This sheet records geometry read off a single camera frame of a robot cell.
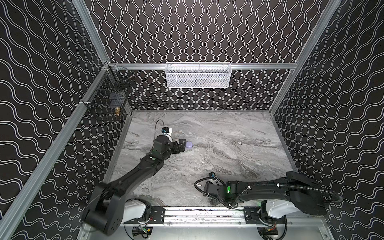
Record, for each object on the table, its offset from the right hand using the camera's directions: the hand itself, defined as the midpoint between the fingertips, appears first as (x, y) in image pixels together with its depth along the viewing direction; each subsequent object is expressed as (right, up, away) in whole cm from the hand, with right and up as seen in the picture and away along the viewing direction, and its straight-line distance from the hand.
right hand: (215, 196), depth 81 cm
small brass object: (-54, +47, +1) cm, 71 cm away
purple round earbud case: (-15, +26, +19) cm, 36 cm away
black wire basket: (-66, +54, +13) cm, 86 cm away
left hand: (-17, +29, +3) cm, 34 cm away
